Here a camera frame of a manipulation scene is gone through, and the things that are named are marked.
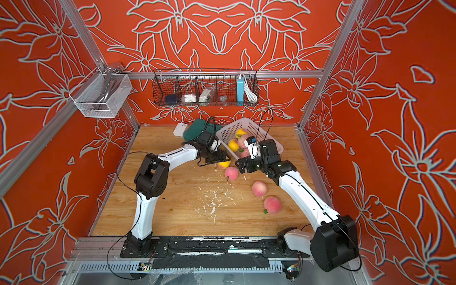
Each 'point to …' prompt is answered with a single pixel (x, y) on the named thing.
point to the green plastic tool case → (193, 127)
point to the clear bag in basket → (206, 96)
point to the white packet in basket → (190, 98)
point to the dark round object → (172, 99)
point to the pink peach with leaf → (244, 151)
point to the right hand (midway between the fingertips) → (241, 159)
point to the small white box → (179, 129)
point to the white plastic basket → (252, 129)
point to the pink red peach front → (272, 204)
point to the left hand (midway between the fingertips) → (225, 158)
